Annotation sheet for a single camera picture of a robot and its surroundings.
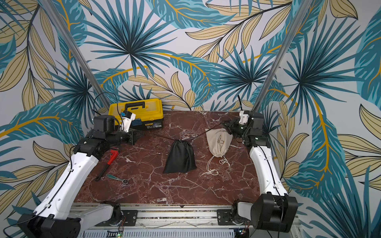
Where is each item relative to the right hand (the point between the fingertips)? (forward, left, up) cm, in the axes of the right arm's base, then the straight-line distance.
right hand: (222, 121), depth 76 cm
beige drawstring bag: (+3, -2, -22) cm, 22 cm away
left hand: (-7, +40, -1) cm, 41 cm away
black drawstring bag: (-12, +23, -15) cm, 30 cm away
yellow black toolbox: (+22, +43, -13) cm, 50 cm away
